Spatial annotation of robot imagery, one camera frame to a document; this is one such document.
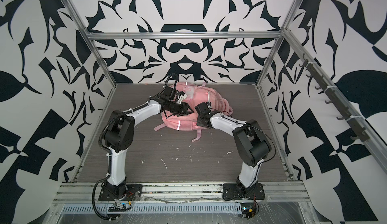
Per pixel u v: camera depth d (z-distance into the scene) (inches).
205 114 29.1
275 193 29.9
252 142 19.0
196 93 40.4
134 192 28.9
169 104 30.5
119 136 21.1
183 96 35.9
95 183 26.6
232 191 29.3
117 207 28.7
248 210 28.0
